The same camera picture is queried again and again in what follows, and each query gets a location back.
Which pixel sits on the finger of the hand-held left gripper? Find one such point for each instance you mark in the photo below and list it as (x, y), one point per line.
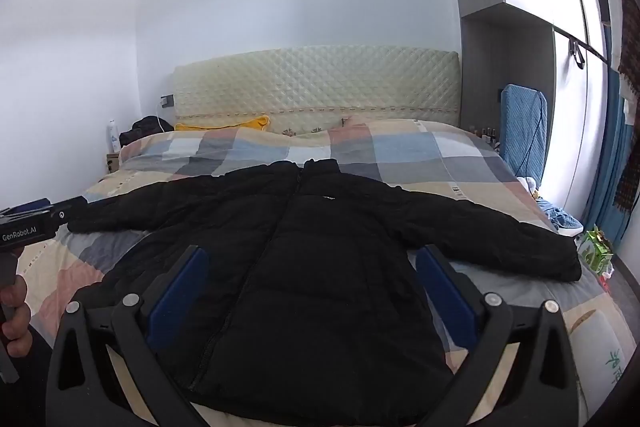
(75, 206)

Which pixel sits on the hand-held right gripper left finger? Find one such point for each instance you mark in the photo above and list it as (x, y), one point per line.
(177, 297)

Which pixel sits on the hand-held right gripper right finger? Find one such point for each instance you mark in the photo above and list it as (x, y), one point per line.
(445, 302)

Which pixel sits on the black puffer jacket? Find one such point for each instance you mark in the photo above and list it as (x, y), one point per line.
(310, 282)

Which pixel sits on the person's left hand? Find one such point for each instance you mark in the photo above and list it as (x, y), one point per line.
(14, 314)

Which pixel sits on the cardboard box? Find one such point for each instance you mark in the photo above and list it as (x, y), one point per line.
(112, 163)

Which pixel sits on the white bottle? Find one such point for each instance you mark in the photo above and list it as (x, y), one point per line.
(113, 137)

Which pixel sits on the black bag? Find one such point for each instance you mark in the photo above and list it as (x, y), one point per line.
(145, 129)

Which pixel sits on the plush toy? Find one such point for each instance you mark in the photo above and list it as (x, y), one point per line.
(529, 187)

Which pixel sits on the light blue cloth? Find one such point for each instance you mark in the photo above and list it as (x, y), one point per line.
(562, 218)

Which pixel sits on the green packet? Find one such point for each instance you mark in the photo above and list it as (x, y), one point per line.
(595, 252)

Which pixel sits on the checkered bed quilt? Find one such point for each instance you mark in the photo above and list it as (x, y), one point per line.
(400, 147)

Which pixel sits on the row of small bottles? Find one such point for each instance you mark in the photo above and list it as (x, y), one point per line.
(486, 136)

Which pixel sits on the white green-printed sheet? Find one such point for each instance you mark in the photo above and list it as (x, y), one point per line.
(607, 357)

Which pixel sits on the yellow cloth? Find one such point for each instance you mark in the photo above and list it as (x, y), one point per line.
(250, 125)

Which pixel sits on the blue towel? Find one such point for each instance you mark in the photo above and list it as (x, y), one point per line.
(522, 132)

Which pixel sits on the cream quilted headboard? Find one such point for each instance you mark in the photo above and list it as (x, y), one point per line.
(320, 82)

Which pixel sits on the brown patterned cloth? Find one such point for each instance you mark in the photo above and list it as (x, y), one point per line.
(629, 57)

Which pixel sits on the wall socket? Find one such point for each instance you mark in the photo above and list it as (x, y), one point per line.
(167, 101)

